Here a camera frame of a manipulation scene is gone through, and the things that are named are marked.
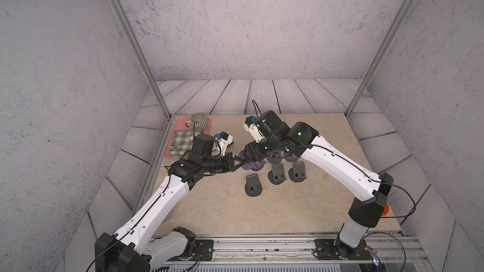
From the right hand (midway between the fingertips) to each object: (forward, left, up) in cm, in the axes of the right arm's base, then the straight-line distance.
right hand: (250, 151), depth 70 cm
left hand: (-3, +2, -5) cm, 6 cm away
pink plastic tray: (+39, +45, -28) cm, 66 cm away
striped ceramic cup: (+39, +33, -25) cm, 56 cm away
